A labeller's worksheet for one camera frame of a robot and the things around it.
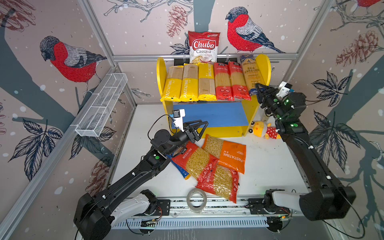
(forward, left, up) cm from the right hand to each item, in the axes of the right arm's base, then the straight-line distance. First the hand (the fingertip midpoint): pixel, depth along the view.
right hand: (251, 86), depth 66 cm
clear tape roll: (-43, +25, -42) cm, 65 cm away
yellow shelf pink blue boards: (+4, +8, -28) cm, 29 cm away
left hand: (-18, +21, -5) cm, 28 cm away
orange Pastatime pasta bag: (-13, +4, -41) cm, 43 cm away
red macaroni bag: (-18, +28, -37) cm, 50 cm away
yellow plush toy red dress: (+3, -16, -37) cm, 41 cm away
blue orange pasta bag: (-24, +34, -42) cm, 59 cm away
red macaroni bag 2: (-28, +12, -41) cm, 51 cm away
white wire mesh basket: (-11, +76, -12) cm, 78 cm away
